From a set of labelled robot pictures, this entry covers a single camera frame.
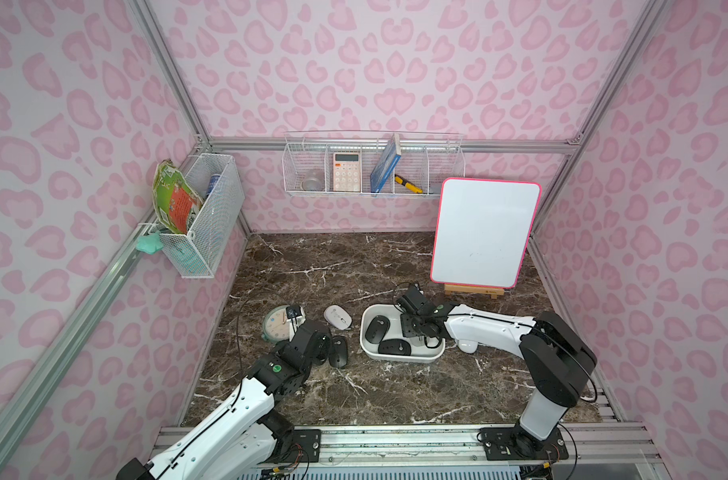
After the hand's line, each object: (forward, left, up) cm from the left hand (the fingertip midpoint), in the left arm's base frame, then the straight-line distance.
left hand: (315, 332), depth 81 cm
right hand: (+7, -27, -8) cm, 29 cm away
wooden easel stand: (+19, -41, -8) cm, 46 cm away
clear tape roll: (+44, +4, +16) cm, 47 cm away
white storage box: (-2, -30, -9) cm, 31 cm away
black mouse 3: (-1, -22, -8) cm, 23 cm away
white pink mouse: (+9, -5, -8) cm, 13 cm away
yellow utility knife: (+44, -27, +15) cm, 54 cm away
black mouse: (-2, -6, -10) cm, 12 cm away
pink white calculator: (+45, -7, +20) cm, 50 cm away
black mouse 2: (+5, -17, -8) cm, 19 cm away
